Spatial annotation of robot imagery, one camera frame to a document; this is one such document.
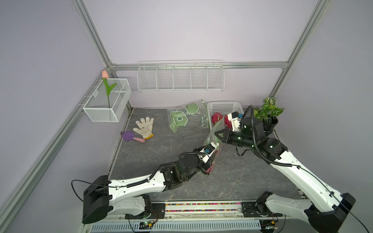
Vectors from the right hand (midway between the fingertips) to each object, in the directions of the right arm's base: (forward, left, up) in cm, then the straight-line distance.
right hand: (214, 132), depth 68 cm
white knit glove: (+26, +45, -31) cm, 61 cm away
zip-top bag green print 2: (0, 0, -4) cm, 5 cm away
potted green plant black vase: (+17, -34, -5) cm, 38 cm away
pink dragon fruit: (+29, -7, -23) cm, 38 cm away
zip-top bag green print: (+31, +9, -23) cm, 40 cm away
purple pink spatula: (+21, +59, -33) cm, 71 cm away
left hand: (-6, 0, -5) cm, 8 cm away
